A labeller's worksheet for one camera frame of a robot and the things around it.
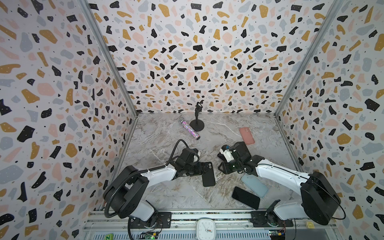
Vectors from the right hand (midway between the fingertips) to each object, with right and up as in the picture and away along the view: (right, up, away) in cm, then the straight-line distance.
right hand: (218, 164), depth 84 cm
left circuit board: (-33, -30, -14) cm, 47 cm away
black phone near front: (+15, -18, -2) cm, 24 cm away
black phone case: (-5, -10, +4) cm, 12 cm away
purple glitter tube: (-18, +19, +24) cm, 36 cm away
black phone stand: (-12, +23, +28) cm, 38 cm away
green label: (-52, -29, -17) cm, 61 cm away
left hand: (-6, -2, 0) cm, 7 cm away
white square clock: (-8, -26, -15) cm, 31 cm away
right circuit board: (+27, -31, -13) cm, 43 cm away
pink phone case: (+24, +15, +26) cm, 39 cm away
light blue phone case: (+22, -11, +1) cm, 24 cm away
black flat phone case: (+8, +11, -17) cm, 22 cm away
